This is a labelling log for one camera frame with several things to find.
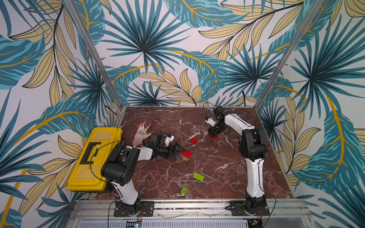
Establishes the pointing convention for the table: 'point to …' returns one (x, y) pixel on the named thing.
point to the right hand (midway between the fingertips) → (215, 131)
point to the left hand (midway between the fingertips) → (181, 153)
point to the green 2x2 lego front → (184, 190)
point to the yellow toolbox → (86, 174)
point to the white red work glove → (141, 133)
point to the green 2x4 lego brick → (198, 176)
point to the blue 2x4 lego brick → (184, 156)
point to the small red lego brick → (194, 140)
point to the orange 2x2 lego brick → (185, 159)
